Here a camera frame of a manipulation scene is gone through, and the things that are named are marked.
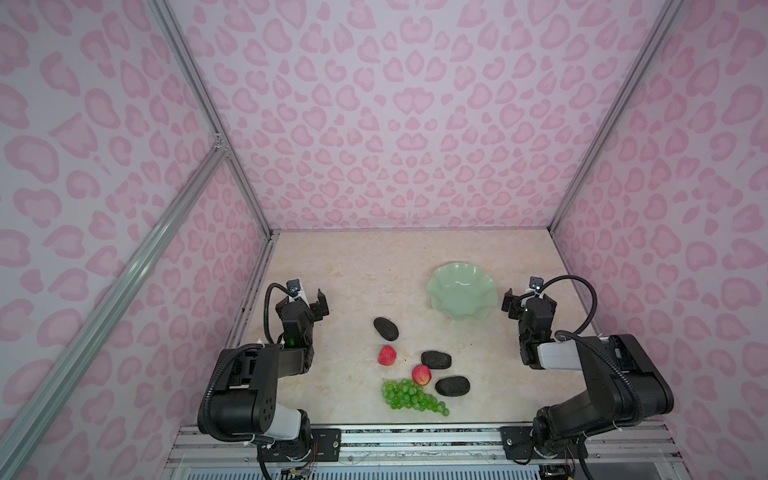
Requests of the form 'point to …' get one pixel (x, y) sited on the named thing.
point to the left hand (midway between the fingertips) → (305, 289)
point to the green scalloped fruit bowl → (462, 291)
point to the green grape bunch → (405, 393)
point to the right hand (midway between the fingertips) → (528, 289)
